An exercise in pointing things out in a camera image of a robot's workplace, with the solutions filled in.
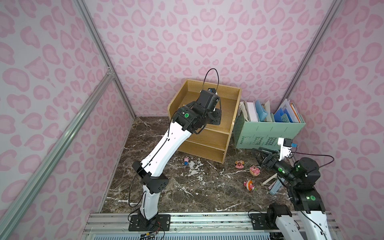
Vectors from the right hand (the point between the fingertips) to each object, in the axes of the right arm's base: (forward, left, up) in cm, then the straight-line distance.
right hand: (255, 150), depth 65 cm
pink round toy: (+2, -7, -26) cm, 27 cm away
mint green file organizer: (+19, -13, -14) cm, 27 cm away
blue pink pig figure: (+9, +33, -28) cm, 44 cm away
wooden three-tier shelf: (+13, +18, -13) cm, 26 cm away
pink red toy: (-6, -2, -26) cm, 27 cm away
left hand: (+15, +16, +8) cm, 23 cm away
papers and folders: (+29, -10, -4) cm, 31 cm away
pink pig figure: (+6, +1, -27) cm, 27 cm away
